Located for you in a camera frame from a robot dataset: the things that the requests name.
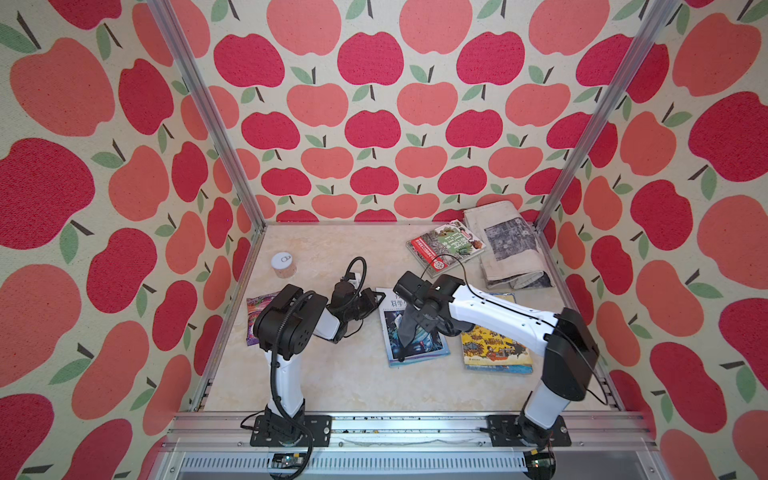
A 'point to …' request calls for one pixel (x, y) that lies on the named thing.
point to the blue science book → (425, 343)
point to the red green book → (452, 238)
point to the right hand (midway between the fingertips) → (433, 315)
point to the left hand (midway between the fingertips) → (389, 300)
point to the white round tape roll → (283, 266)
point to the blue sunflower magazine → (505, 296)
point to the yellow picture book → (487, 350)
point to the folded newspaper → (511, 258)
